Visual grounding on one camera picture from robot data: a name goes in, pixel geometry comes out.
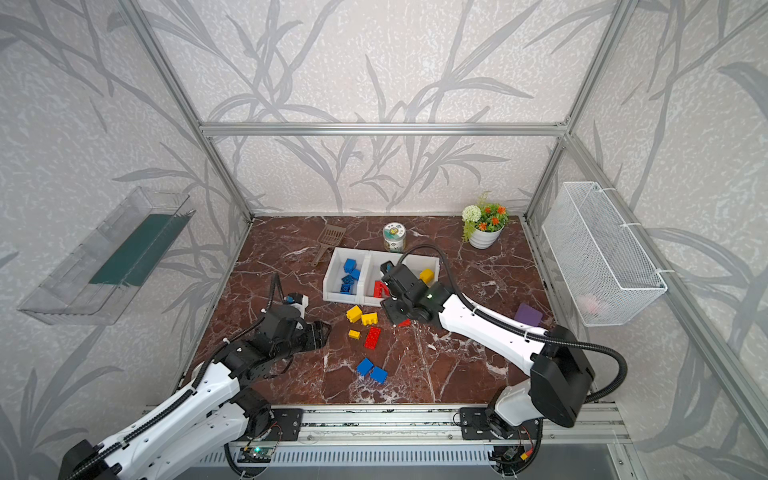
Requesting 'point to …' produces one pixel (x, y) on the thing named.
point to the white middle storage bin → (371, 273)
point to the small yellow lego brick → (354, 334)
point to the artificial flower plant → (486, 217)
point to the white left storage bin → (332, 279)
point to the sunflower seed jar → (394, 235)
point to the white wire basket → (609, 275)
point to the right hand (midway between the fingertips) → (395, 292)
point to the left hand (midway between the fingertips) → (328, 321)
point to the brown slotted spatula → (331, 236)
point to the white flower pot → (484, 239)
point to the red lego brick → (405, 323)
